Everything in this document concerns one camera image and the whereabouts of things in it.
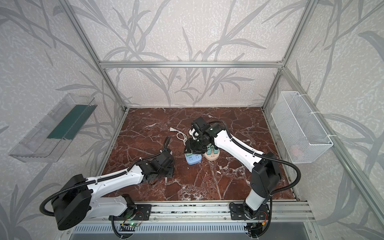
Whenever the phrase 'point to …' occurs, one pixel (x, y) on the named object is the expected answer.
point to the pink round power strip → (212, 156)
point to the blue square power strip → (193, 159)
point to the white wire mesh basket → (305, 138)
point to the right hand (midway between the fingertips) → (187, 147)
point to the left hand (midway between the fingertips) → (175, 165)
